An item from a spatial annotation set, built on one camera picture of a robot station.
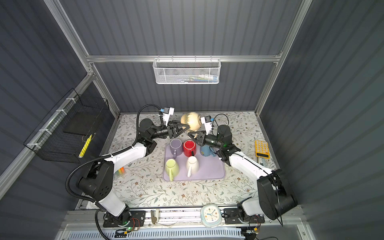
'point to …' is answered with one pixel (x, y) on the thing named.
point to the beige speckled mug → (193, 119)
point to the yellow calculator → (262, 149)
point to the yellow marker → (85, 146)
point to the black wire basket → (63, 132)
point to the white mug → (192, 165)
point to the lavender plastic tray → (209, 167)
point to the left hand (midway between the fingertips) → (189, 126)
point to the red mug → (189, 146)
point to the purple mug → (176, 147)
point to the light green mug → (172, 168)
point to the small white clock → (211, 215)
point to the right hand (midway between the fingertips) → (190, 136)
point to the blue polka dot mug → (206, 151)
